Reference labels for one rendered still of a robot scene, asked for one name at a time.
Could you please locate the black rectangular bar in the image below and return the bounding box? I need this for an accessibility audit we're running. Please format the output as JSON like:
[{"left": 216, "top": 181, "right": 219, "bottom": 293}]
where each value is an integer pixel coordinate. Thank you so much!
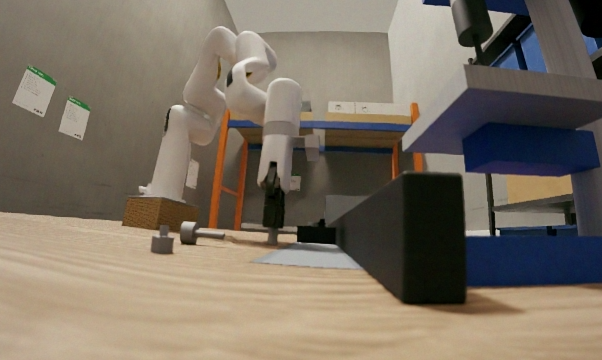
[{"left": 328, "top": 171, "right": 467, "bottom": 305}]

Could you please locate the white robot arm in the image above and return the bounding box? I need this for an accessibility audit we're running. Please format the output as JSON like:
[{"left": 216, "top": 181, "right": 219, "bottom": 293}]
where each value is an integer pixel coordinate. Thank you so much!
[{"left": 139, "top": 26, "right": 319, "bottom": 203}]

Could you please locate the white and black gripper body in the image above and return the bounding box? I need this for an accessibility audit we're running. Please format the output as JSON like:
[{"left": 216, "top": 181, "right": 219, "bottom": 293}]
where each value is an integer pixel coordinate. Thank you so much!
[{"left": 258, "top": 134, "right": 299, "bottom": 194}]

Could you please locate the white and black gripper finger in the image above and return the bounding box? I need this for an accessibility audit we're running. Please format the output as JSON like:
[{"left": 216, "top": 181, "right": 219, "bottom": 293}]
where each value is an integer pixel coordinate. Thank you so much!
[
  {"left": 263, "top": 162, "right": 282, "bottom": 228},
  {"left": 280, "top": 190, "right": 285, "bottom": 228}
]

